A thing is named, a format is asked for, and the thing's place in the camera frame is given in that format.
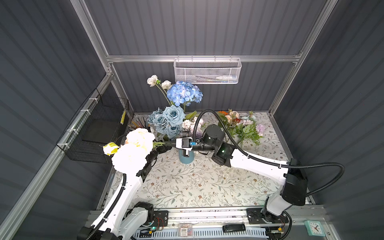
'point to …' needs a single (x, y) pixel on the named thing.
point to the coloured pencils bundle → (139, 124)
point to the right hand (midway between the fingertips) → (166, 142)
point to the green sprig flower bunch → (241, 128)
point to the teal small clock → (314, 228)
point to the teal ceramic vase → (186, 160)
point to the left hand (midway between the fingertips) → (163, 139)
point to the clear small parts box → (185, 229)
